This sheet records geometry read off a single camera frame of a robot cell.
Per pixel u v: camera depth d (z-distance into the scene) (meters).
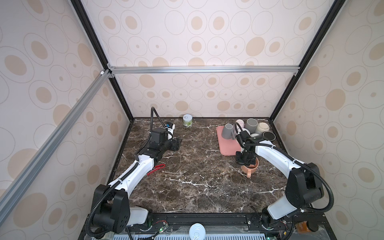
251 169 0.78
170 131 0.74
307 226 0.65
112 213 0.40
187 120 1.13
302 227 0.69
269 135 0.98
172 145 0.75
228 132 1.00
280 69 0.90
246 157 0.73
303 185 0.44
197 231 0.66
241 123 1.04
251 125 1.03
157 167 0.91
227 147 1.08
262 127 1.03
